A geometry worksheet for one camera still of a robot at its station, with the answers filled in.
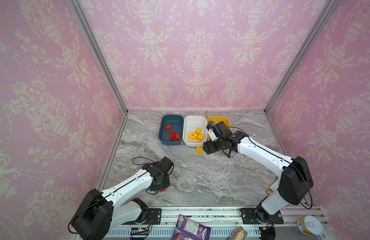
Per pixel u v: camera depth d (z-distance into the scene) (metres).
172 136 1.03
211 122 1.20
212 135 0.71
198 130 1.06
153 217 0.74
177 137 0.98
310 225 0.67
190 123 1.13
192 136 1.03
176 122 1.13
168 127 1.09
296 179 0.44
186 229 0.69
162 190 0.82
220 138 0.72
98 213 0.40
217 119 1.16
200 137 1.02
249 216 0.73
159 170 0.61
